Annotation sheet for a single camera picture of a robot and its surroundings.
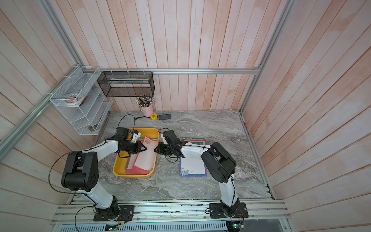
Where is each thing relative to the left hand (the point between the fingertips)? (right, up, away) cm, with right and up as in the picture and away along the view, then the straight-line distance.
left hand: (145, 150), depth 93 cm
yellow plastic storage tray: (-15, -8, -4) cm, 17 cm away
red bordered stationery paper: (+1, -7, -2) cm, 7 cm away
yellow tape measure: (+1, +23, +22) cm, 32 cm away
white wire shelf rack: (-29, +20, -14) cm, 38 cm away
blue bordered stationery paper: (+31, -11, -3) cm, 33 cm away
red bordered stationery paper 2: (-6, -9, -10) cm, 15 cm away
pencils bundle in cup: (-7, +37, +22) cm, 43 cm away
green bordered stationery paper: (-3, +7, +1) cm, 8 cm away
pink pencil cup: (-4, +28, +22) cm, 36 cm away
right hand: (+6, 0, -3) cm, 7 cm away
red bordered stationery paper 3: (+32, +5, +11) cm, 35 cm away
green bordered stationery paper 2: (+31, +7, +12) cm, 34 cm away
